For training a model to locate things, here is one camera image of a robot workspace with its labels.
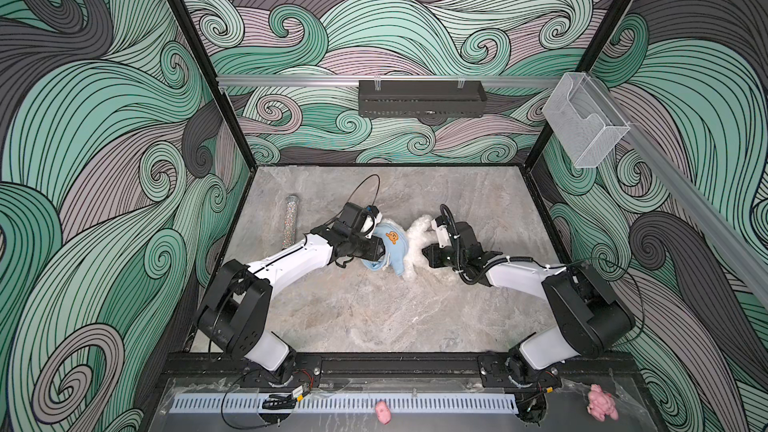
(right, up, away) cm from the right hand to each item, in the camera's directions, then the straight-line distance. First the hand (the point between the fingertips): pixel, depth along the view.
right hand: (424, 250), depth 91 cm
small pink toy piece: (-13, -31, -25) cm, 43 cm away
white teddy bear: (-2, +5, -2) cm, 5 cm away
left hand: (-13, +2, -6) cm, 15 cm away
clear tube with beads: (-44, +8, +7) cm, 46 cm away
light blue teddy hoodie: (-9, +2, -7) cm, 12 cm away
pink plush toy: (+36, -30, -25) cm, 53 cm away
